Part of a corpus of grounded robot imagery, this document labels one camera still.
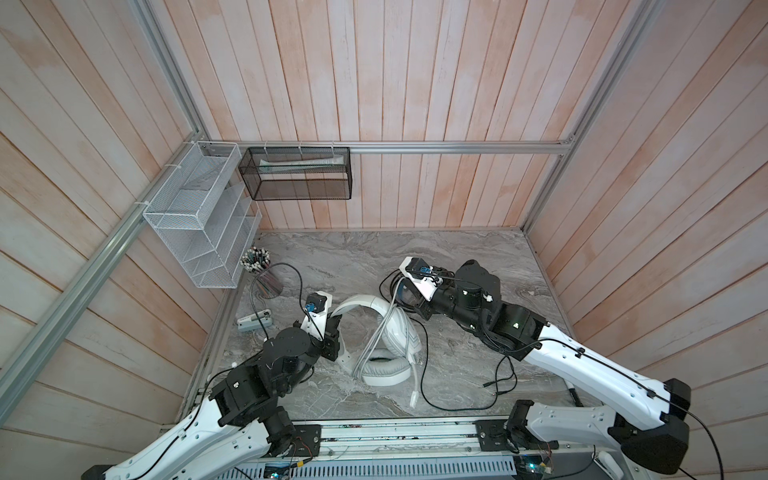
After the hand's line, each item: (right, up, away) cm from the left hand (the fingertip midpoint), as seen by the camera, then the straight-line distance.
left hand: (341, 321), depth 67 cm
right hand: (+15, +10, -1) cm, 18 cm away
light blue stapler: (-31, -6, +26) cm, 41 cm away
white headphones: (+11, -6, -10) cm, 16 cm away
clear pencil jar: (-27, +8, +26) cm, 38 cm away
